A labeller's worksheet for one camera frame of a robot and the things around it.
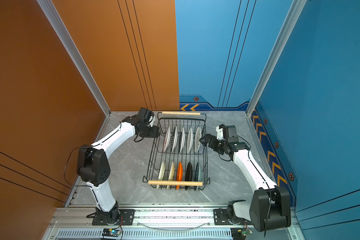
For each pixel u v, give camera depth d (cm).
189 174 85
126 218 74
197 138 166
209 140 74
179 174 73
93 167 48
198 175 72
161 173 74
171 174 74
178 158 94
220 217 73
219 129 78
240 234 70
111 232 71
